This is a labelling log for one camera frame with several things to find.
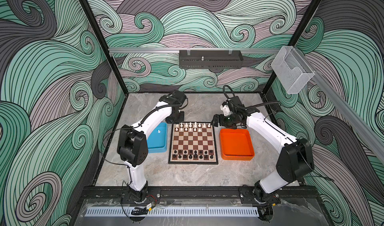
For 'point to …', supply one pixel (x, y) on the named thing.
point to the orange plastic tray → (236, 144)
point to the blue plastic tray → (157, 142)
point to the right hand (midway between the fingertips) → (218, 124)
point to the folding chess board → (192, 143)
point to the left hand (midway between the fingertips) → (179, 120)
